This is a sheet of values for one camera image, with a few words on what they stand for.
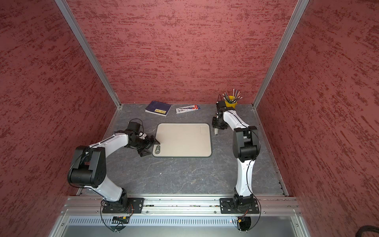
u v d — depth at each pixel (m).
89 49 0.87
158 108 1.18
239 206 0.66
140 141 0.79
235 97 1.10
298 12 0.73
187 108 1.17
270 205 0.77
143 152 0.85
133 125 0.78
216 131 0.97
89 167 0.46
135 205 0.74
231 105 1.07
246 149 0.56
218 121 0.88
